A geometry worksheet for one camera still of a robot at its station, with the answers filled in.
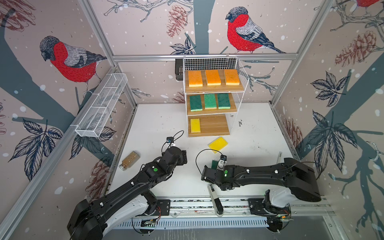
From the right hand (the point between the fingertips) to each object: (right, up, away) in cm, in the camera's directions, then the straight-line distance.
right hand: (211, 181), depth 81 cm
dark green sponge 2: (+8, +45, +5) cm, 46 cm away
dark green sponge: (-9, +44, +5) cm, 45 cm away
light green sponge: (0, +45, +5) cm, 46 cm away
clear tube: (+44, +10, +11) cm, 46 cm away
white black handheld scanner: (+2, -6, -9) cm, 11 cm away
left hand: (-17, +16, -1) cm, 24 cm away
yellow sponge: (-9, +30, +23) cm, 39 cm away
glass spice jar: (-48, +10, +5) cm, 49 cm away
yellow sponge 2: (+6, +17, +17) cm, 25 cm away
